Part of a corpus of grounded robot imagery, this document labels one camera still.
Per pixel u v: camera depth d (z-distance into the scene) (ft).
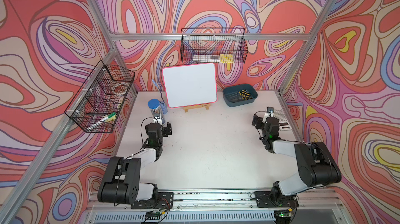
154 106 2.84
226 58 2.84
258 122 2.77
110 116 2.35
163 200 2.38
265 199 2.42
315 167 1.48
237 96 3.79
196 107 3.44
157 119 2.55
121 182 1.40
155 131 2.28
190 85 3.25
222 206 2.41
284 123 3.32
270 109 2.58
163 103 3.32
